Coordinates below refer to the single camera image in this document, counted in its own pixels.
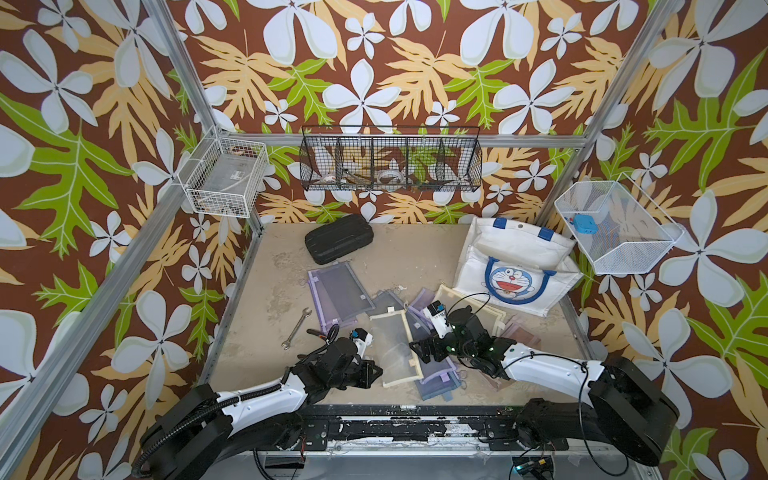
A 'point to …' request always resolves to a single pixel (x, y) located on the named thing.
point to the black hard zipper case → (334, 239)
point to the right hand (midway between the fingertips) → (418, 338)
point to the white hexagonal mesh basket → (617, 229)
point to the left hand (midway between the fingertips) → (385, 369)
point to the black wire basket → (390, 157)
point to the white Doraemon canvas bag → (516, 266)
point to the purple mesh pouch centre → (419, 322)
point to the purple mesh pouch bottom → (439, 378)
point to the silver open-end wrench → (305, 313)
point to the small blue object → (585, 223)
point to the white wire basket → (223, 176)
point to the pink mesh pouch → (516, 331)
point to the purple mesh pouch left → (339, 295)
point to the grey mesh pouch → (385, 301)
